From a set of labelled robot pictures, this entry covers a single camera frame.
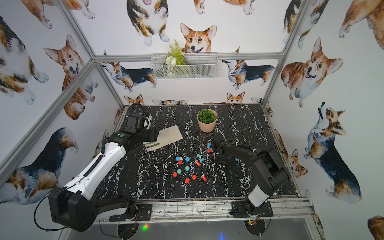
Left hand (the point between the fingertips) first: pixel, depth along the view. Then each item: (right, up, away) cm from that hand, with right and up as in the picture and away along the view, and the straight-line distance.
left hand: (155, 129), depth 82 cm
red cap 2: (+10, -26, +4) cm, 28 cm away
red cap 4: (+17, -29, +2) cm, 34 cm away
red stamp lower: (+26, -27, +2) cm, 38 cm away
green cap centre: (+17, -24, +7) cm, 30 cm away
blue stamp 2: (+25, -19, +9) cm, 33 cm away
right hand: (+37, -20, +8) cm, 43 cm away
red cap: (+12, -21, +9) cm, 25 cm away
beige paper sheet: (0, -7, +22) cm, 23 cm away
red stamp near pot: (+30, -15, +14) cm, 36 cm away
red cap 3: (+21, -28, +4) cm, 35 cm away
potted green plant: (+29, +6, +18) cm, 34 cm away
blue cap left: (+10, -19, +11) cm, 24 cm away
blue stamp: (+30, -11, +16) cm, 35 cm away
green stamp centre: (+24, -17, +11) cm, 31 cm away
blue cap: (+16, -19, +11) cm, 28 cm away
